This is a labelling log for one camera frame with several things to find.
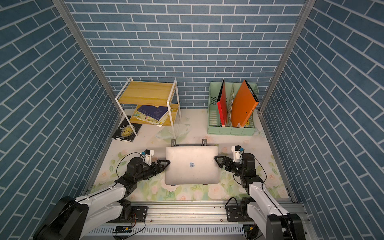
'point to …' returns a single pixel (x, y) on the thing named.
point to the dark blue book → (157, 113)
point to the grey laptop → (192, 165)
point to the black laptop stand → (173, 143)
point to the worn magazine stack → (143, 116)
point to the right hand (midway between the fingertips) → (220, 160)
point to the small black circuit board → (122, 229)
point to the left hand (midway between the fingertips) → (170, 165)
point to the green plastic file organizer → (213, 123)
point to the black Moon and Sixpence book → (127, 131)
